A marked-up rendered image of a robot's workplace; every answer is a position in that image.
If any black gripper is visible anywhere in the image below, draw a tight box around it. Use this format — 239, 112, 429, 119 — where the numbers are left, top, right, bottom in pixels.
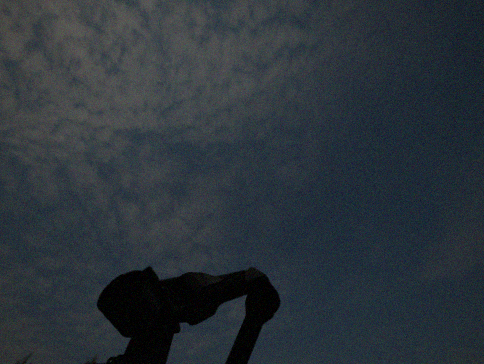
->
117, 345, 168, 364

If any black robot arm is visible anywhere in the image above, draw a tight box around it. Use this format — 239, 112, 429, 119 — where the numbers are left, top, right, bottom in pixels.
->
97, 266, 280, 364

